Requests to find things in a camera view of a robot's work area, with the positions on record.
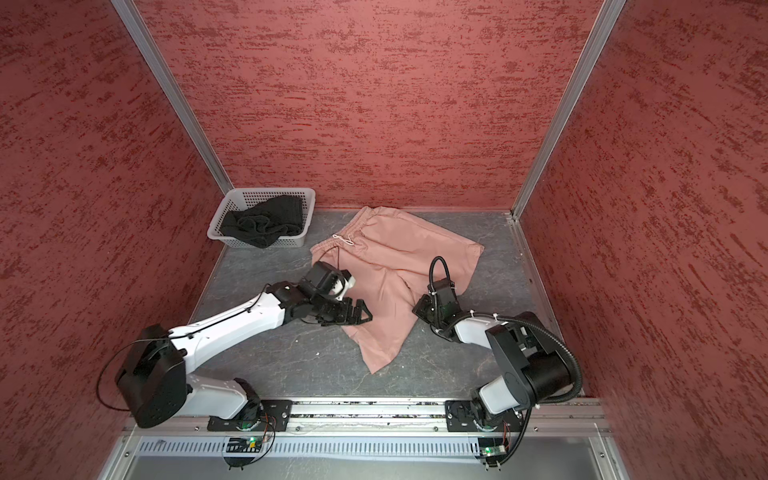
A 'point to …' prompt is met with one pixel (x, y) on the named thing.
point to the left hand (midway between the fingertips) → (358, 325)
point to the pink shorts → (390, 259)
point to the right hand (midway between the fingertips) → (412, 311)
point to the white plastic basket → (239, 198)
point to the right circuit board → (491, 447)
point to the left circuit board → (244, 445)
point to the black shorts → (264, 220)
